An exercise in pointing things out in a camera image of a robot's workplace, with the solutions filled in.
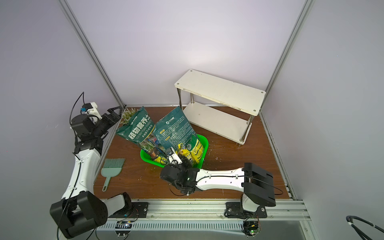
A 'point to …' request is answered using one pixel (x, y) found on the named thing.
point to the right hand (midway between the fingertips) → (178, 154)
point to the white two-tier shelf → (222, 107)
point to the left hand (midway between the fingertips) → (118, 109)
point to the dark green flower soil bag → (139, 130)
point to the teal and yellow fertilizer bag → (174, 129)
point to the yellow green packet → (162, 160)
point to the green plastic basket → (147, 156)
